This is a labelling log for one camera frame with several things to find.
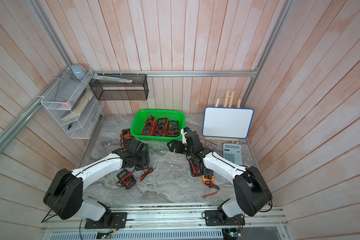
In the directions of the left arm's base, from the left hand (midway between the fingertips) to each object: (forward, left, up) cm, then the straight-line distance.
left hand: (143, 161), depth 89 cm
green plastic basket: (+35, +8, +1) cm, 36 cm away
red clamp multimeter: (+27, -1, +1) cm, 27 cm away
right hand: (+6, -18, +9) cm, 21 cm away
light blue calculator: (+8, -57, -3) cm, 58 cm away
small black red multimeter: (-11, +8, -2) cm, 14 cm away
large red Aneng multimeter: (+28, -9, -1) cm, 29 cm away
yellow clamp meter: (-8, -38, -2) cm, 39 cm away
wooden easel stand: (+26, -50, +22) cm, 60 cm away
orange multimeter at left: (+22, +16, -2) cm, 27 cm away
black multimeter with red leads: (-3, -32, -1) cm, 32 cm away
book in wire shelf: (+27, +33, +27) cm, 51 cm away
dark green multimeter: (+26, -18, -2) cm, 32 cm away
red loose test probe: (-18, -39, -5) cm, 43 cm away
